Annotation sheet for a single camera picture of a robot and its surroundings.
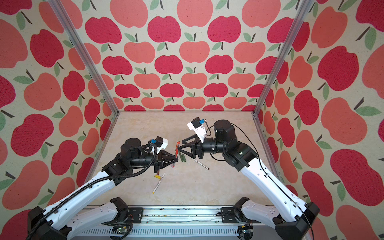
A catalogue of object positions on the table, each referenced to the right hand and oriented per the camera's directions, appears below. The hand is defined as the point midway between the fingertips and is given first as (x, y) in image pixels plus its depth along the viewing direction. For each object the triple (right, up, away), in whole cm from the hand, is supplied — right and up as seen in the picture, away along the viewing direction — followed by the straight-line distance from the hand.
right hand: (185, 144), depth 61 cm
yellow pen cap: (-18, -23, +26) cm, 39 cm away
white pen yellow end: (-18, -29, +21) cm, 41 cm away
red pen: (-6, -10, +5) cm, 12 cm away
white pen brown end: (+13, -19, +30) cm, 38 cm away
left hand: (-3, -8, +3) cm, 9 cm away
